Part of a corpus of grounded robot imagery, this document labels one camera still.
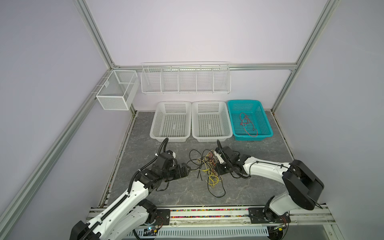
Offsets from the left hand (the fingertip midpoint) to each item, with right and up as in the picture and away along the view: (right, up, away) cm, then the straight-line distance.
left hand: (184, 173), depth 78 cm
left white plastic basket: (-13, +29, +38) cm, 49 cm away
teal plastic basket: (+52, +37, +39) cm, 75 cm away
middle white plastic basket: (+18, +28, +37) cm, 50 cm away
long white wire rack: (-1, +58, +25) cm, 63 cm away
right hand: (+19, -1, +10) cm, 21 cm away
